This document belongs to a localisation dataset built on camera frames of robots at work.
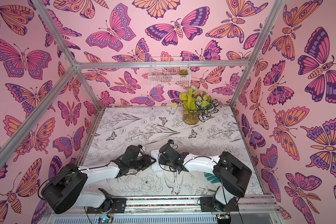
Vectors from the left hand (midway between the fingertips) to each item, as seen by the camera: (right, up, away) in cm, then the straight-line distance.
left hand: (156, 161), depth 86 cm
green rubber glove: (+34, -9, -3) cm, 35 cm away
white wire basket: (+8, +59, +9) cm, 60 cm away
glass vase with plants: (+25, +34, 0) cm, 42 cm away
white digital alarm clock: (0, -2, -2) cm, 3 cm away
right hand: (+2, +2, 0) cm, 3 cm away
